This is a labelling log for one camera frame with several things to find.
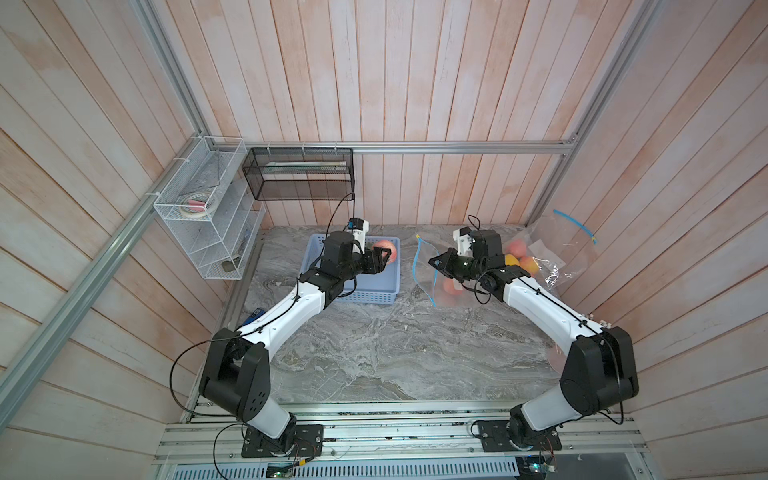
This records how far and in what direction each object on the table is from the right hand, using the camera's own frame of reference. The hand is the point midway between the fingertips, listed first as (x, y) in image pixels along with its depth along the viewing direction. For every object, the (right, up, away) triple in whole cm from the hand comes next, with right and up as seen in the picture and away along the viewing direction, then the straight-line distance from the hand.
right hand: (427, 259), depth 85 cm
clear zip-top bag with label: (+7, -10, +14) cm, 19 cm away
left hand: (-13, +1, -2) cm, 13 cm away
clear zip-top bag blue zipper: (+50, +4, +17) cm, 53 cm away
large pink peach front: (+35, +4, +20) cm, 41 cm away
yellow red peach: (+33, -1, +18) cm, 37 cm away
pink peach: (-12, +4, -4) cm, 13 cm away
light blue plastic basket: (-14, -10, +13) cm, 21 cm away
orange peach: (+37, -2, +15) cm, 40 cm away
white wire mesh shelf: (-56, +4, -8) cm, 57 cm away
